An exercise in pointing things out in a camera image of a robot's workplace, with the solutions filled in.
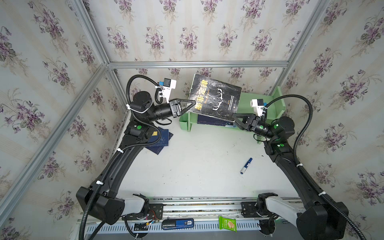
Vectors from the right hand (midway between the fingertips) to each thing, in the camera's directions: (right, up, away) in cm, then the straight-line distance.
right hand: (230, 119), depth 61 cm
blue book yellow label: (-35, -13, +37) cm, 53 cm away
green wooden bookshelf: (+31, +9, +23) cm, 40 cm away
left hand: (-15, +7, -5) cm, 17 cm away
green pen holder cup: (-22, -1, +39) cm, 45 cm away
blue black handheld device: (-25, -47, +5) cm, 54 cm away
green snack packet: (+1, -49, +8) cm, 50 cm away
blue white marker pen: (+16, -28, +27) cm, 42 cm away
